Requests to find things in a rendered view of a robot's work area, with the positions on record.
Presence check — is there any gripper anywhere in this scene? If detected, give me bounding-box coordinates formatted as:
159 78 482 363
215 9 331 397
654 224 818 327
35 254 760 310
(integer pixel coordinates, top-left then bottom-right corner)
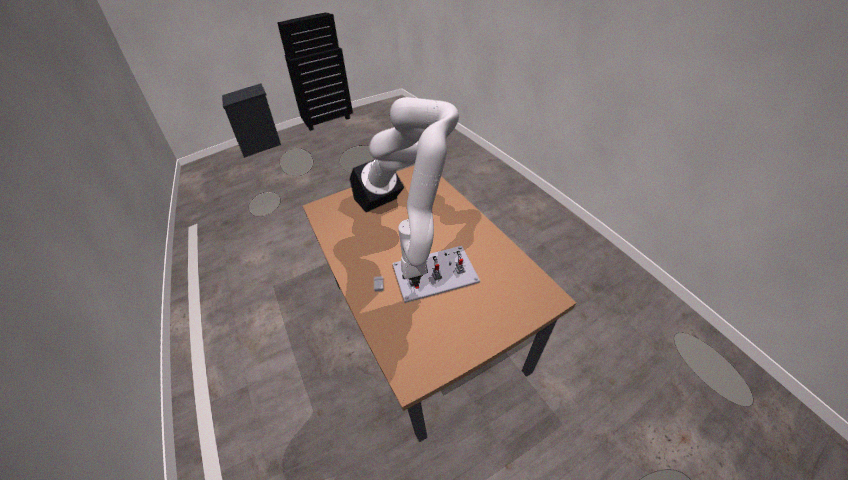
401 258 428 287

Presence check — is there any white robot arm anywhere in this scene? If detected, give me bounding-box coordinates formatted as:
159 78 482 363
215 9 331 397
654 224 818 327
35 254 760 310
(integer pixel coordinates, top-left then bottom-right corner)
361 97 459 266

